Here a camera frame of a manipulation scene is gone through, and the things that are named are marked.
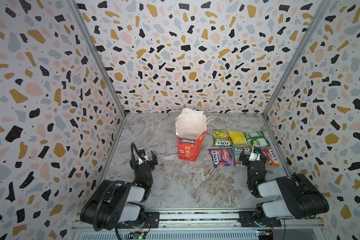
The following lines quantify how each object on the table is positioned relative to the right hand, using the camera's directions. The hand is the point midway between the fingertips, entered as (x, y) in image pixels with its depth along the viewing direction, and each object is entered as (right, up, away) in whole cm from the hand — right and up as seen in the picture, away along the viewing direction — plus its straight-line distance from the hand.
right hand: (254, 150), depth 87 cm
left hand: (-64, -2, -1) cm, 64 cm away
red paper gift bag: (-37, +13, +15) cm, 42 cm away
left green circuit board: (-62, -37, -17) cm, 74 cm away
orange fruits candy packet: (+13, -6, +6) cm, 16 cm away
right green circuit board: (-2, -38, -16) cm, 41 cm away
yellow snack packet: (-5, +6, +13) cm, 15 cm away
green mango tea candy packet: (-16, +6, +16) cm, 24 cm away
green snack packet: (+8, +6, +16) cm, 19 cm away
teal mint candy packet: (-8, -3, +9) cm, 12 cm away
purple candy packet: (-17, -5, +7) cm, 19 cm away
